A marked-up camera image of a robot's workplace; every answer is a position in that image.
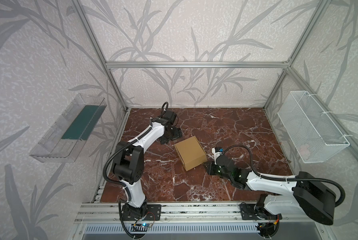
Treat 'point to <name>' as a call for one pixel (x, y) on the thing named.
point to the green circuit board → (141, 227)
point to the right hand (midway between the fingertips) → (203, 159)
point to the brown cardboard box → (191, 153)
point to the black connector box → (266, 229)
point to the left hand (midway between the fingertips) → (177, 133)
